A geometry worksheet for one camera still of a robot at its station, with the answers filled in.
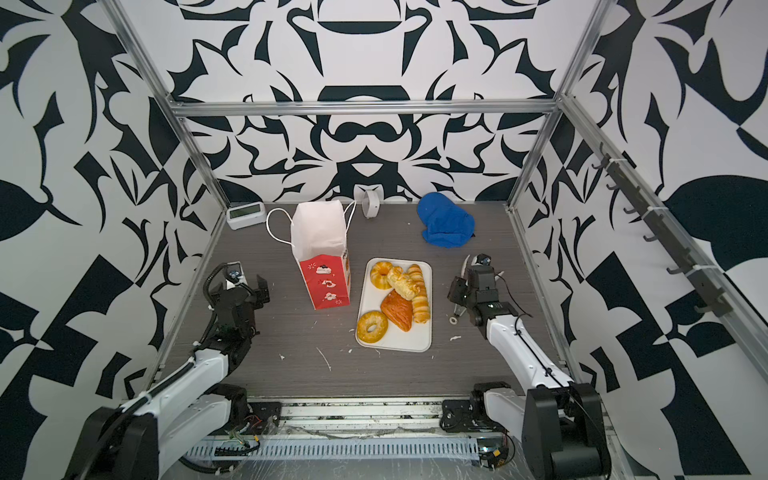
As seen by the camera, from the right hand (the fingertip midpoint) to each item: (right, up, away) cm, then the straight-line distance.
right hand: (461, 282), depth 87 cm
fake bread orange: (-11, -8, +4) cm, 14 cm away
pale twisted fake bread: (-17, 0, +2) cm, 17 cm away
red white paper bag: (-43, +13, +9) cm, 46 cm away
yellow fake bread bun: (-24, +1, +9) cm, 26 cm away
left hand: (-62, +2, -5) cm, 63 cm away
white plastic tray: (-12, -16, 0) cm, 20 cm away
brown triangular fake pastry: (-18, -8, +2) cm, 20 cm away
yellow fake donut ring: (-26, -10, 0) cm, 28 cm away
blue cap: (0, +17, +24) cm, 30 cm away
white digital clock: (-73, +21, +24) cm, 79 cm away
